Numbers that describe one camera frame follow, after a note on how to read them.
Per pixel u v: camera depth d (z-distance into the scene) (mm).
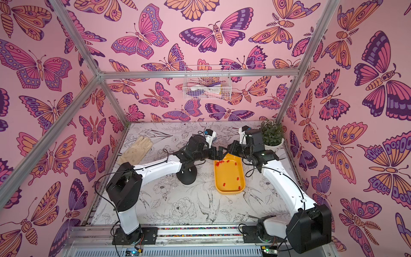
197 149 674
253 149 597
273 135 898
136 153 1032
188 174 857
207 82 955
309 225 391
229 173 953
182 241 728
